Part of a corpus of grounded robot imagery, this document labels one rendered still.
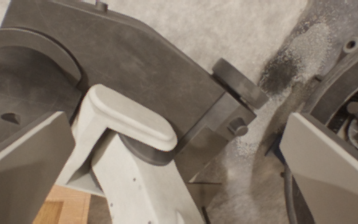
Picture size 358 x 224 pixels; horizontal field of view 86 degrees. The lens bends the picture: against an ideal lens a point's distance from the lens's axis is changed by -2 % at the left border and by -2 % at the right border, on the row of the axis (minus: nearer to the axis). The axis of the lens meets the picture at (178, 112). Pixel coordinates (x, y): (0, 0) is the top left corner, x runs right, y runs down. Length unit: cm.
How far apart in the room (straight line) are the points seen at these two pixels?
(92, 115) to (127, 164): 11
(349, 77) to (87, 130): 55
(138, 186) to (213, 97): 32
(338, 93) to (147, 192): 47
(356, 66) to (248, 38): 32
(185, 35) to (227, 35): 14
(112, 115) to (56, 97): 9
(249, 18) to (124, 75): 44
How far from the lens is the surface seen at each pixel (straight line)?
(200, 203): 124
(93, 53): 47
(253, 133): 98
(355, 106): 54
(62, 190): 90
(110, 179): 42
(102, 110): 35
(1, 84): 37
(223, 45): 70
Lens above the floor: 62
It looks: 55 degrees down
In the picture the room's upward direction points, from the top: 157 degrees clockwise
